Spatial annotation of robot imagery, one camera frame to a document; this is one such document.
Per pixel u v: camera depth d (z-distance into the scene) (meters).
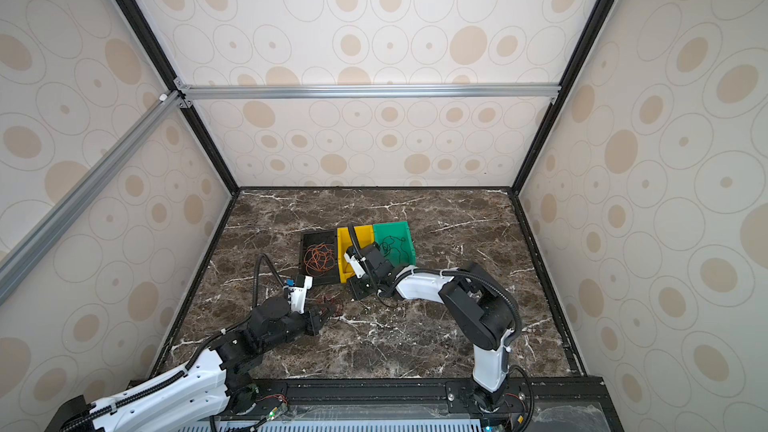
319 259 0.98
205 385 0.53
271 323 0.59
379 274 0.71
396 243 1.03
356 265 0.82
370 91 1.63
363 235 1.16
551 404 0.73
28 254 0.52
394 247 1.00
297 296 0.71
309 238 1.06
